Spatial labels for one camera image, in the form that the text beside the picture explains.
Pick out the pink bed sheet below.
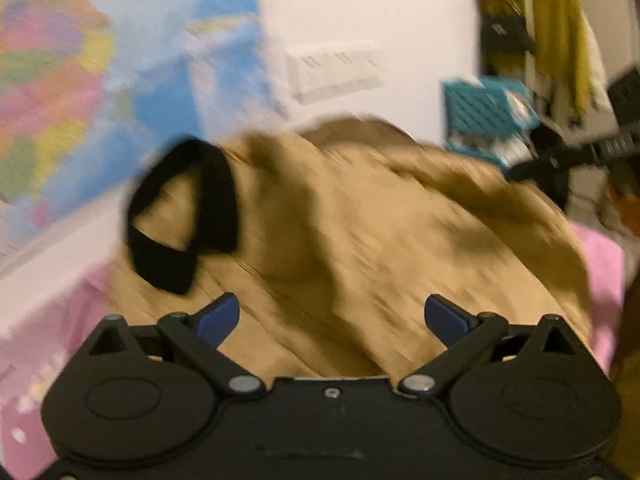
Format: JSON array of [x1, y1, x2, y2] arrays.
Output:
[[1, 223, 626, 479]]

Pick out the white wall socket panel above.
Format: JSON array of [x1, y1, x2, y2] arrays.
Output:
[[286, 44, 384, 105]]

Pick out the colourful wall map poster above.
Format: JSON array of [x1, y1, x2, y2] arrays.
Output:
[[1, 0, 279, 261]]

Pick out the mustard yellow hanging garment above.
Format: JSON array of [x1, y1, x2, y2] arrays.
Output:
[[480, 0, 612, 128]]

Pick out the teal plastic basket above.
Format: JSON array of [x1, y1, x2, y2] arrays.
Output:
[[442, 76, 539, 171]]

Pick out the tan padded jacket black cuffs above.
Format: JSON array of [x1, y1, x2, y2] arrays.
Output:
[[108, 132, 590, 380]]

